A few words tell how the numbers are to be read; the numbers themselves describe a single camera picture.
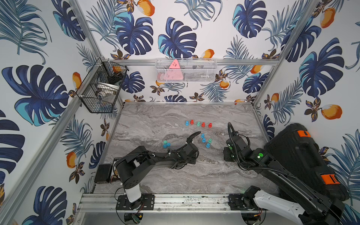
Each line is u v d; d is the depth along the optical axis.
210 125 1.06
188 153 0.70
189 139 0.81
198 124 1.06
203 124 1.06
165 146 0.95
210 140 0.96
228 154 0.69
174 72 0.90
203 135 0.99
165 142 0.98
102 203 0.76
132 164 0.51
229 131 0.57
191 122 1.07
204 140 0.97
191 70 0.93
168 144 0.97
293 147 0.70
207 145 0.95
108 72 0.98
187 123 1.06
